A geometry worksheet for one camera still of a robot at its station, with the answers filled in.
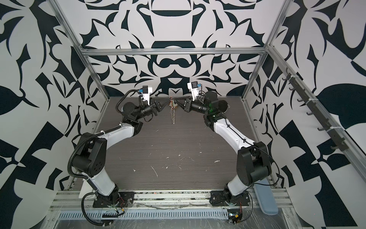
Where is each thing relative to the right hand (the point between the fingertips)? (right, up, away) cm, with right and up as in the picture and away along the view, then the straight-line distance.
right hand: (176, 100), depth 72 cm
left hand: (-2, +2, -1) cm, 3 cm away
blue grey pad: (+45, -49, +1) cm, 67 cm away
